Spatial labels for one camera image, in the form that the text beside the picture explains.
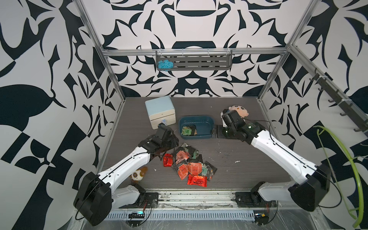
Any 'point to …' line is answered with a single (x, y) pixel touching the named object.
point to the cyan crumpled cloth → (165, 64)
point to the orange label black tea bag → (211, 170)
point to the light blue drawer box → (161, 110)
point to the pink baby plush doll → (242, 111)
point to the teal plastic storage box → (204, 124)
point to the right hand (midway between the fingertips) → (215, 130)
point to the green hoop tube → (360, 189)
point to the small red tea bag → (167, 159)
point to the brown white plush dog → (139, 174)
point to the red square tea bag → (195, 168)
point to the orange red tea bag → (182, 171)
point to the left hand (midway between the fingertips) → (175, 138)
